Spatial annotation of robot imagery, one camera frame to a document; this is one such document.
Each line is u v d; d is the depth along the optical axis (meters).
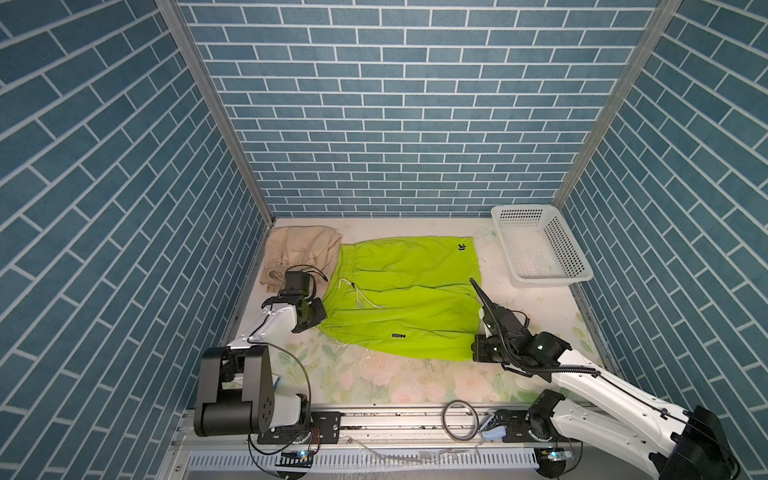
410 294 0.96
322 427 0.74
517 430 0.74
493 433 0.72
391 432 0.74
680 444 0.41
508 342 0.61
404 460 0.71
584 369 0.52
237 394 0.42
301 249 1.06
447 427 0.75
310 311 0.81
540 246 1.15
